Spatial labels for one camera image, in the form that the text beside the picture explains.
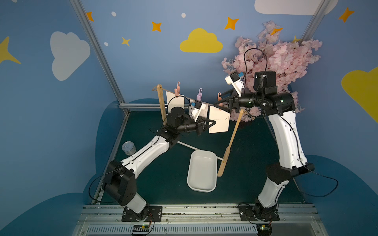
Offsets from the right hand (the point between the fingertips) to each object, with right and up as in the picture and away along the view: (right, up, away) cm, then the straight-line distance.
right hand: (219, 100), depth 62 cm
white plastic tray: (-5, -39, +25) cm, 46 cm away
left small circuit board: (-38, -63, +11) cm, 74 cm away
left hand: (0, -9, +6) cm, 10 cm away
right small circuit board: (+25, -64, +11) cm, 70 cm away
